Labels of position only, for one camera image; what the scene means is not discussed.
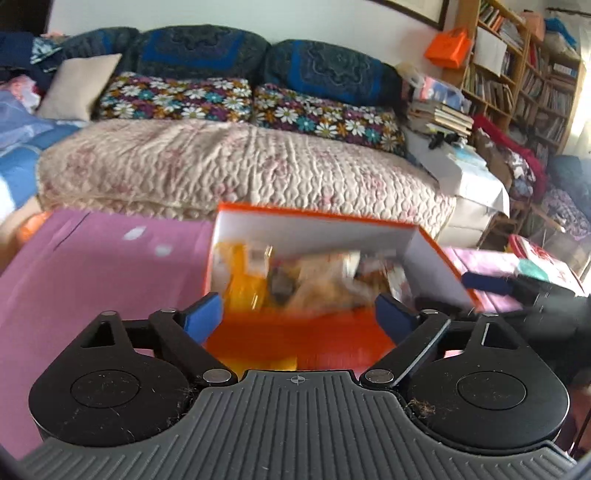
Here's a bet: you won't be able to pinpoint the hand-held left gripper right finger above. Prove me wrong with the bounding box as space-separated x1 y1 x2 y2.
360 294 525 386

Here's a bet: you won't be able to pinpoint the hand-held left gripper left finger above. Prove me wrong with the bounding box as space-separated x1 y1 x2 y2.
78 292 239 385

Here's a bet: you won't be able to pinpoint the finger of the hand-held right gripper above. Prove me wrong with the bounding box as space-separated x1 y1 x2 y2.
462 272 514 297
414 296 481 320

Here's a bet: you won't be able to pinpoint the orange-yellow snack packet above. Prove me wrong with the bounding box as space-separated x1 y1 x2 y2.
221 242 274 311

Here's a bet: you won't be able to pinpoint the orange cardboard box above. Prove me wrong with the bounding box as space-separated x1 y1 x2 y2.
203 202 485 371

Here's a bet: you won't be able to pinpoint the clear bag of nuts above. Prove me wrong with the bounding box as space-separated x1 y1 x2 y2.
286 253 370 311

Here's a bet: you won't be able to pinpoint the teal and white pouch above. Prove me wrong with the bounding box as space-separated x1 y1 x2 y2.
516 259 550 280

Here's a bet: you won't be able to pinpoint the red and white box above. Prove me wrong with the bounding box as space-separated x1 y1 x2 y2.
508 233 585 296

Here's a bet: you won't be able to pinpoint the red cloth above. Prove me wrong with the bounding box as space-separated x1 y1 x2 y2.
471 113 548 190

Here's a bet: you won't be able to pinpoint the beige quilted blanket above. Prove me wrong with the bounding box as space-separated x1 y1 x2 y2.
37 119 458 241

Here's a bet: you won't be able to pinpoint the stack of books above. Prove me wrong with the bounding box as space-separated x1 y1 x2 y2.
406 76 475 139

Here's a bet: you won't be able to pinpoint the wooden bookshelf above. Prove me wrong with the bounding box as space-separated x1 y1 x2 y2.
455 0 587 158

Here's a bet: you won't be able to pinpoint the floral daisy pillow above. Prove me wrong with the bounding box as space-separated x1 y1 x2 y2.
92 71 254 123
253 83 407 155

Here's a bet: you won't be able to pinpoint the orange paper bag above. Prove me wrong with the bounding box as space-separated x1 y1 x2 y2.
425 25 474 70

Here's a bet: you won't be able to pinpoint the blue striped blanket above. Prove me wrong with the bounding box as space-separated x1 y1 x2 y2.
0 88 84 222

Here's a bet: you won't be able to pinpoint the blue patterned cushion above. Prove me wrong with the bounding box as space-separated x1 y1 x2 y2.
60 27 139 75
131 25 271 81
263 39 402 107

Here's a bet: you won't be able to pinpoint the beige cushion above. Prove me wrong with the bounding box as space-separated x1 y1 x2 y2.
36 53 123 121

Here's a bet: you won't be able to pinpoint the dark blue clothes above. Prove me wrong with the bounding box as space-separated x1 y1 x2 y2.
0 30 65 93

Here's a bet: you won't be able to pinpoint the framed wall picture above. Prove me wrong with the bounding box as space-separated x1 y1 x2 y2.
369 0 451 31

